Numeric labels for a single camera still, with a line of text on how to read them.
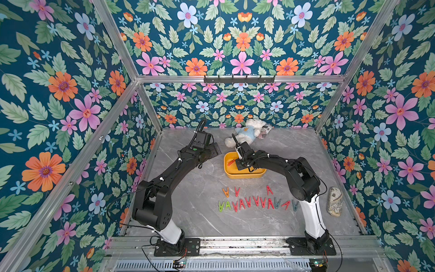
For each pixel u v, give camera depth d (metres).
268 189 0.91
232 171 0.95
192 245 0.74
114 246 0.76
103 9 0.68
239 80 0.94
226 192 0.89
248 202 0.86
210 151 0.81
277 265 0.70
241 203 0.86
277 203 0.86
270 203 0.86
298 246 0.73
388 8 0.68
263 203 0.86
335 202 0.84
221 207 0.84
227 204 0.86
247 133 1.06
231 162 1.01
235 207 0.85
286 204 0.86
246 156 0.79
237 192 0.90
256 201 0.87
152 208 0.44
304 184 0.55
